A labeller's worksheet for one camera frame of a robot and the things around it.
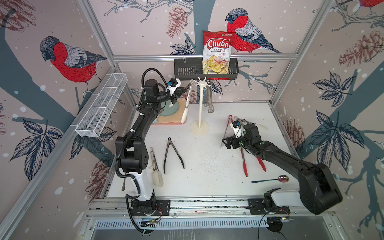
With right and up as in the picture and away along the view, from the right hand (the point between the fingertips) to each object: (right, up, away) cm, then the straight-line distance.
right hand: (228, 136), depth 89 cm
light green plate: (-41, +16, +25) cm, 51 cm away
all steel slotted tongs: (-12, +21, -2) cm, 24 cm away
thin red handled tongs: (+2, +3, +15) cm, 15 cm away
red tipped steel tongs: (+9, -16, -2) cm, 19 cm away
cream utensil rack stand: (-17, +4, +17) cm, 24 cm away
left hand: (-25, +29, -9) cm, 39 cm away
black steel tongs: (-37, -5, +9) cm, 39 cm away
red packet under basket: (-6, +36, +1) cm, 36 cm away
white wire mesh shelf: (-70, +8, -19) cm, 73 cm away
